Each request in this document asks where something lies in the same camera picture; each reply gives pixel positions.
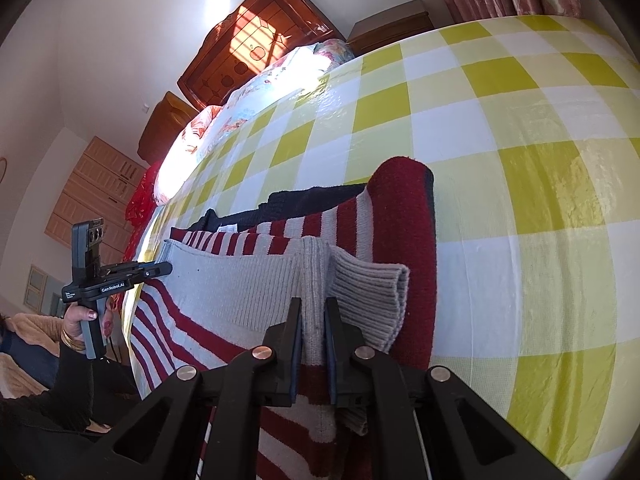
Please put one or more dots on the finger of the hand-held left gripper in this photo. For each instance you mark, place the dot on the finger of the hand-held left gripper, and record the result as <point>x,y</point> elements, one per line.
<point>157,271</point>

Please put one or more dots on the yellow white checked bed cover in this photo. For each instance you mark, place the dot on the yellow white checked bed cover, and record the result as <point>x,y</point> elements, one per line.
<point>500,210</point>

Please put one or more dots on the wooden nightstand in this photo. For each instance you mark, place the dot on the wooden nightstand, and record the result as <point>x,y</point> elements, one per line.
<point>390,22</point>

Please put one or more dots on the pink floral pillow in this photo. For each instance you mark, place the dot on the pink floral pillow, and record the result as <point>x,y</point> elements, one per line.
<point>195,140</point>

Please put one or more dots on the red blanket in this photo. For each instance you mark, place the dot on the red blanket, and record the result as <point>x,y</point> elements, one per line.
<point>142,200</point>

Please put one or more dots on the light wooden wardrobe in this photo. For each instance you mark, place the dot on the light wooden wardrobe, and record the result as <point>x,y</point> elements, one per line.
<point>95,195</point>

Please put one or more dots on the light blue floral pillow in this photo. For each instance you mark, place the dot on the light blue floral pillow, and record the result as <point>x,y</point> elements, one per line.
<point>300,67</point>

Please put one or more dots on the large wooden headboard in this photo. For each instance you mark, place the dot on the large wooden headboard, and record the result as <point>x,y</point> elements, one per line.
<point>250,35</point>

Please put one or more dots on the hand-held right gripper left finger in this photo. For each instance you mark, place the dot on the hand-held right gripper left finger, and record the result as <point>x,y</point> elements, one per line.
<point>296,355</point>

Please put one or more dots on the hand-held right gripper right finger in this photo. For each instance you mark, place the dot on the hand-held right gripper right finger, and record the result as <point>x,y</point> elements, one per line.
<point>330,360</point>

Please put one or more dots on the red grey striped sweater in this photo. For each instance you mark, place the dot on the red grey striped sweater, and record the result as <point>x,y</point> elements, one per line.
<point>250,280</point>

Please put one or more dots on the beige cloth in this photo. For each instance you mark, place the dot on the beige cloth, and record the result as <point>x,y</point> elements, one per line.
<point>25,325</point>

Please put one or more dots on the small wooden headboard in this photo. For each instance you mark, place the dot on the small wooden headboard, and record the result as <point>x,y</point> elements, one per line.
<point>165,120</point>

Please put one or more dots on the pale panelled cabinet door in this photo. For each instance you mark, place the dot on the pale panelled cabinet door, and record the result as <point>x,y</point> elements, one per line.
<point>45,290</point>

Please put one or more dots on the person's left hand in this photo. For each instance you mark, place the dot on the person's left hand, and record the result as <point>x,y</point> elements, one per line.
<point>75,322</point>

